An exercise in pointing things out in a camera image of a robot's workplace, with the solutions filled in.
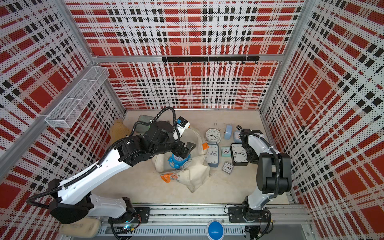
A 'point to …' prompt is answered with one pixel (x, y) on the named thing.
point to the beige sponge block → (86, 227)
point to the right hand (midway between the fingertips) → (265, 162)
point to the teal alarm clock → (226, 151)
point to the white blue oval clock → (236, 137)
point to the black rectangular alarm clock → (238, 154)
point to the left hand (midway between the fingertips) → (189, 141)
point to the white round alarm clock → (213, 136)
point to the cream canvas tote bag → (192, 175)
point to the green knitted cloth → (145, 118)
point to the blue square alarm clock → (212, 156)
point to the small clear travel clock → (227, 167)
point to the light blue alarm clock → (228, 132)
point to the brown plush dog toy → (119, 130)
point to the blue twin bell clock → (177, 162)
